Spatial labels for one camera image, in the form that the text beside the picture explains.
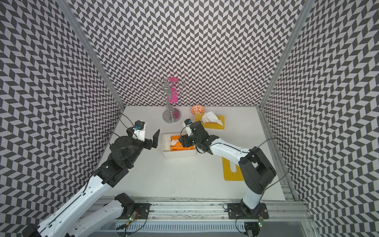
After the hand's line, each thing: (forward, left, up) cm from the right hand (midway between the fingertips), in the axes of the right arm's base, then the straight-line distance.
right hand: (184, 140), depth 87 cm
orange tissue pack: (-1, +5, -3) cm, 6 cm away
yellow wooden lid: (+26, -9, -10) cm, 29 cm away
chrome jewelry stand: (+29, +12, -10) cm, 33 cm away
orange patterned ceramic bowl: (+34, -9, -9) cm, 36 cm away
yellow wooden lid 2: (-17, -27, -13) cm, 34 cm away
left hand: (-4, +15, +17) cm, 24 cm away
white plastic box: (-2, +12, -10) cm, 16 cm away
